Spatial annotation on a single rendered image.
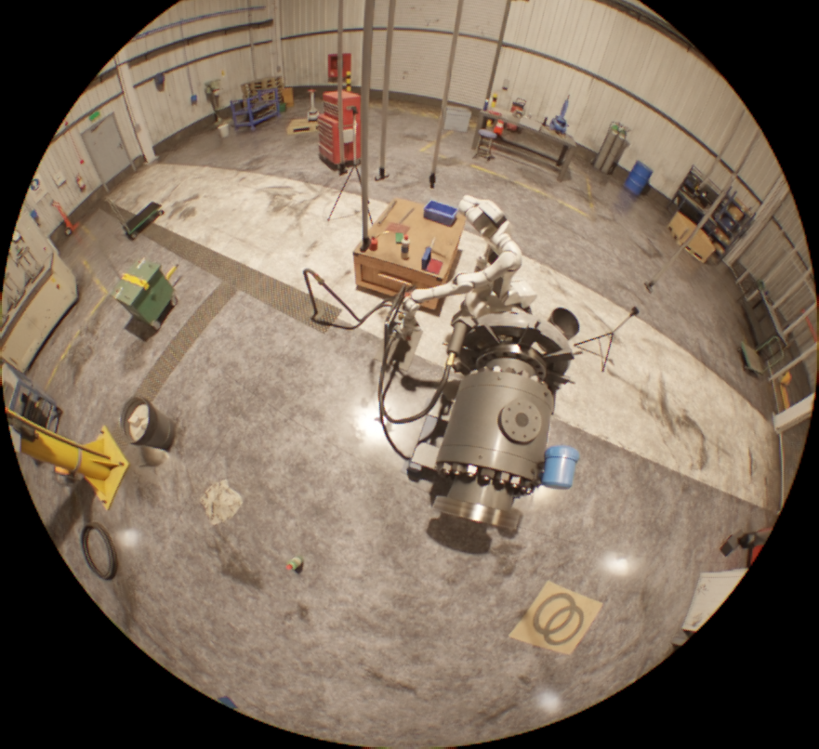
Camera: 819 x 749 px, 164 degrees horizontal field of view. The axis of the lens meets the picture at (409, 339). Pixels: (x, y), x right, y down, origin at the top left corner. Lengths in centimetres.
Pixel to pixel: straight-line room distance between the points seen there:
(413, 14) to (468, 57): 224
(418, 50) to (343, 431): 996
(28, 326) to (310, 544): 531
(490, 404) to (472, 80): 913
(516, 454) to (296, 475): 153
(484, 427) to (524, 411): 21
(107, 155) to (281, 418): 953
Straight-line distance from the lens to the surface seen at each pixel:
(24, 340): 605
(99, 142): 1043
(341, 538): 217
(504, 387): 147
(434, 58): 1001
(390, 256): 243
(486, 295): 254
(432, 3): 1021
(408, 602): 229
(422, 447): 190
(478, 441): 137
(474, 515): 137
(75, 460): 314
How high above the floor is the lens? 212
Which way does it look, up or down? 59 degrees down
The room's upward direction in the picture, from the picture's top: 10 degrees clockwise
